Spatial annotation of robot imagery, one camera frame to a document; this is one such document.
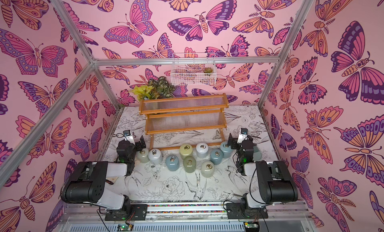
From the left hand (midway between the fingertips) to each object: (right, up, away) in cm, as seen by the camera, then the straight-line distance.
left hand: (136, 136), depth 93 cm
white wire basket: (+36, +42, +13) cm, 57 cm away
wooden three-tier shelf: (+29, +8, +16) cm, 34 cm away
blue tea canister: (+24, -14, -10) cm, 29 cm away
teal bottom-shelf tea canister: (+49, -11, -8) cm, 51 cm away
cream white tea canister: (+7, -10, -8) cm, 15 cm away
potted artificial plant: (+11, +32, +9) cm, 35 cm away
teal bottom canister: (+55, -7, -6) cm, 56 cm away
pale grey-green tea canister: (+43, -16, -14) cm, 48 cm away
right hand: (+64, +2, -2) cm, 64 cm away
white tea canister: (+14, -11, -8) cm, 19 cm away
